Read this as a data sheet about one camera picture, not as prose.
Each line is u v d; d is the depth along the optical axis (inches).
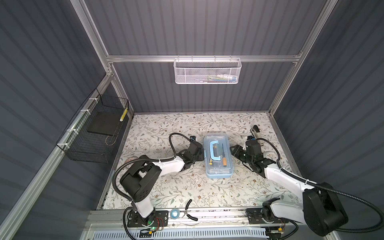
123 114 32.0
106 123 29.8
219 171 31.7
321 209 16.3
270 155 36.8
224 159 33.4
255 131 41.3
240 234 30.3
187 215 29.5
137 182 18.3
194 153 28.4
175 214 29.5
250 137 31.6
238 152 30.4
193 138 32.6
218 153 33.4
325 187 17.1
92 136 28.4
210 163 32.5
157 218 28.6
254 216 28.8
